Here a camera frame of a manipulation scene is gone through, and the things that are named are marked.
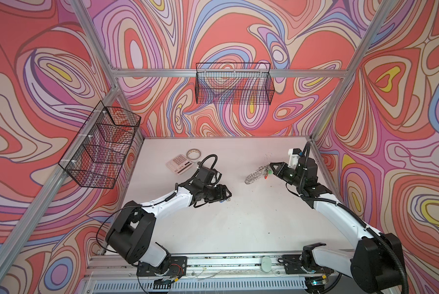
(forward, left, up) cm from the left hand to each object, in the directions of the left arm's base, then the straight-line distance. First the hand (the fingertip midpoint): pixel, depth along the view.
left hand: (231, 195), depth 84 cm
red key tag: (+11, -19, -2) cm, 22 cm away
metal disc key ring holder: (+6, -12, +8) cm, 16 cm away
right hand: (+9, -19, +9) cm, 23 cm away
